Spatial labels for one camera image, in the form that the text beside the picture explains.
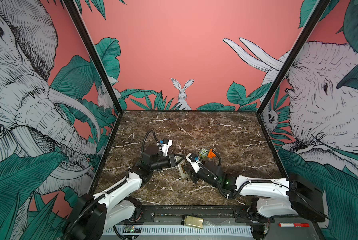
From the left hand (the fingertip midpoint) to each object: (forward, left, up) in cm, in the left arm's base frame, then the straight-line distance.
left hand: (184, 157), depth 75 cm
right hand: (-3, 0, -2) cm, 4 cm away
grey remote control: (-1, +3, -1) cm, 3 cm away
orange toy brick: (+10, -18, -17) cm, 27 cm away
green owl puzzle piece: (+10, -13, -17) cm, 24 cm away
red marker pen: (-30, -54, -15) cm, 63 cm away
